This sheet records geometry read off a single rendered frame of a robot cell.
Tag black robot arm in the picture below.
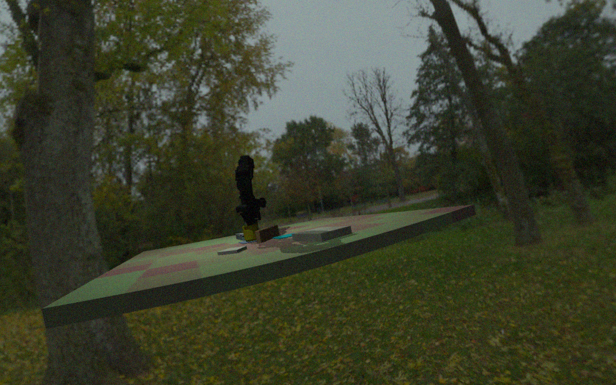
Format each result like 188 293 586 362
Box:
235 155 267 224

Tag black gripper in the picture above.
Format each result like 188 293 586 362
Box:
236 192 260 226

